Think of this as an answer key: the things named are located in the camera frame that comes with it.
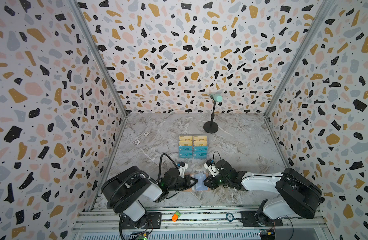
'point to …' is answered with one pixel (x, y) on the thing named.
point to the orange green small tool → (175, 217)
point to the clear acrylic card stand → (193, 147)
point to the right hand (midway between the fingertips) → (203, 181)
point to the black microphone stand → (211, 127)
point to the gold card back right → (200, 138)
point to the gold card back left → (187, 138)
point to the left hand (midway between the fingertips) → (201, 180)
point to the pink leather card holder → (200, 186)
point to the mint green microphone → (217, 97)
